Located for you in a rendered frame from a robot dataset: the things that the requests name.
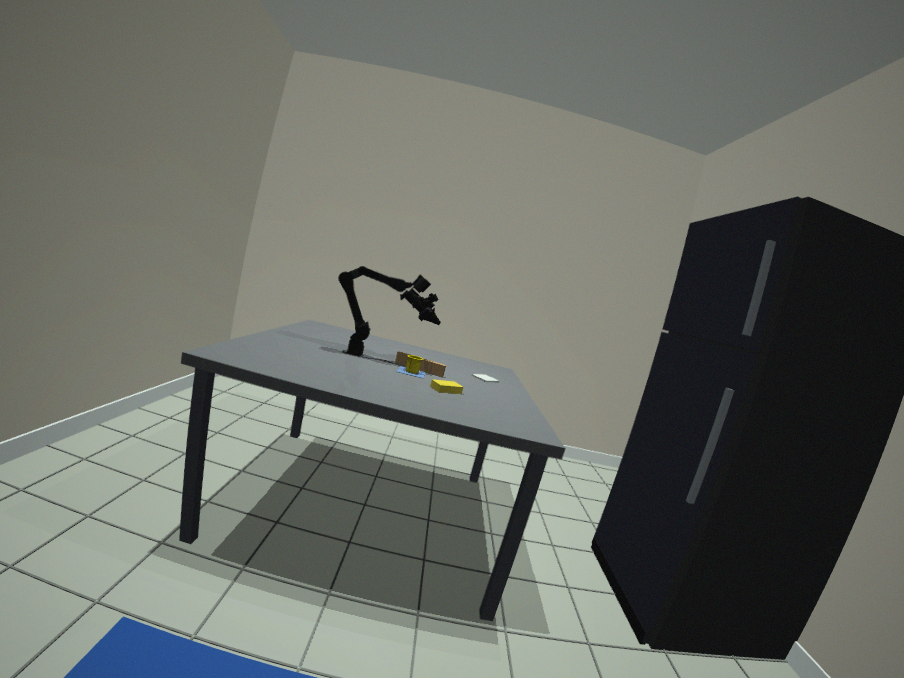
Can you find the olive yellow cup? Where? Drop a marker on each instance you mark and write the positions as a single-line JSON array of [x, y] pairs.
[[413, 364]]

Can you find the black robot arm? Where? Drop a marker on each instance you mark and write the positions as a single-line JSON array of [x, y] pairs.
[[346, 279]]

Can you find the yellow rectangular block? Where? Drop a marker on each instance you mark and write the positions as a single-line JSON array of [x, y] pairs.
[[446, 387]]

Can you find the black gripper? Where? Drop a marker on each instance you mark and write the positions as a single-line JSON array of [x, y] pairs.
[[426, 313]]

